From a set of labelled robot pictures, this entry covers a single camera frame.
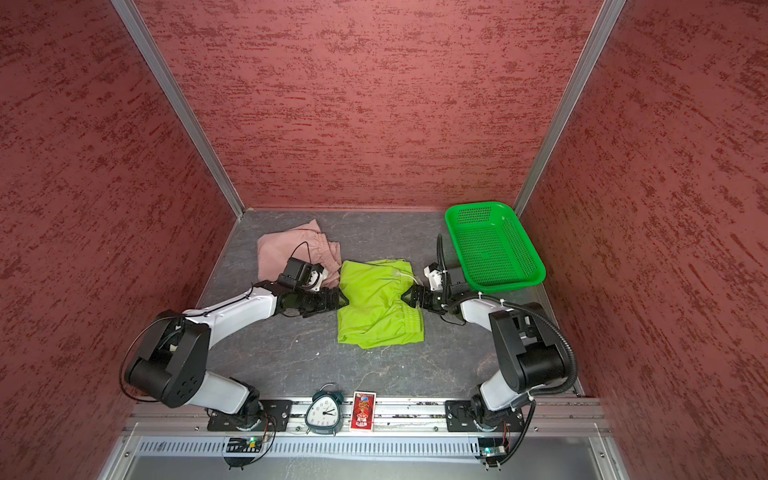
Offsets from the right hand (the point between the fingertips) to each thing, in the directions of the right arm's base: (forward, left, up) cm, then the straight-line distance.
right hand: (410, 305), depth 92 cm
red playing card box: (-29, +14, -1) cm, 32 cm away
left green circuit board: (-35, +43, -4) cm, 55 cm away
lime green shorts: (-4, +11, +2) cm, 12 cm away
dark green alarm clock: (-29, +23, +2) cm, 37 cm away
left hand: (-2, +23, +2) cm, 23 cm away
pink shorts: (+25, +36, +2) cm, 44 cm away
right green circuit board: (-37, -18, -3) cm, 41 cm away
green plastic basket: (+24, -34, -3) cm, 41 cm away
